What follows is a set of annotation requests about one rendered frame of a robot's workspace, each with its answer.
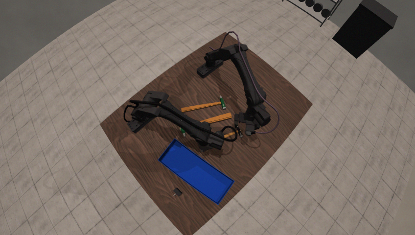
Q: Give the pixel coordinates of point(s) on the blue bin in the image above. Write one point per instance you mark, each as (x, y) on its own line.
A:
(195, 171)

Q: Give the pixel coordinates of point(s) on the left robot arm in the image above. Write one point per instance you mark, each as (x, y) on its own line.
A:
(254, 101)

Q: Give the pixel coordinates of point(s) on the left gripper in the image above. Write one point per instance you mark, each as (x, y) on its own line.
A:
(249, 120)

